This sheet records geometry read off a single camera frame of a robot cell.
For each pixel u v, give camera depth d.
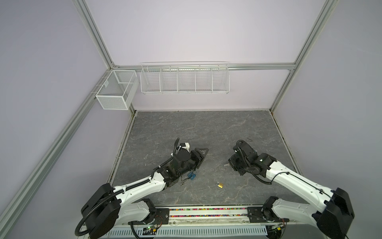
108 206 0.40
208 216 0.75
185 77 1.01
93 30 0.76
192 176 0.68
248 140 1.05
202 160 0.68
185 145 0.75
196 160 0.68
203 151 0.75
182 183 0.85
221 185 0.83
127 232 0.71
